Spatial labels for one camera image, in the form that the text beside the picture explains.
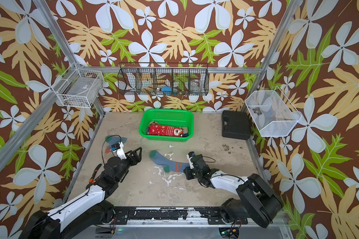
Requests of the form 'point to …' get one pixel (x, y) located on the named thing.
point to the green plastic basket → (177, 117)
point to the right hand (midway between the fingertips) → (184, 169)
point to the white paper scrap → (170, 146)
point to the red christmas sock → (158, 129)
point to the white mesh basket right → (273, 115)
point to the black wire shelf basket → (161, 78)
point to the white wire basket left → (79, 87)
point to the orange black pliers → (91, 180)
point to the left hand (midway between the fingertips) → (138, 148)
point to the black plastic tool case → (235, 124)
